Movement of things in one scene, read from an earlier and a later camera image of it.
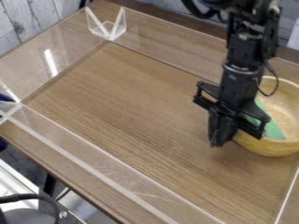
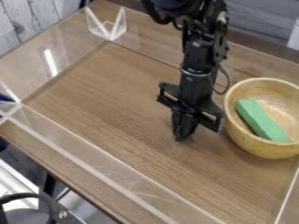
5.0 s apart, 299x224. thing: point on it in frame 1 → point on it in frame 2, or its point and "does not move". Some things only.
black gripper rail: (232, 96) → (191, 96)
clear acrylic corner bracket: (107, 30) does not move
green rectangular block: (273, 131) does not move
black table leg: (50, 185) does not move
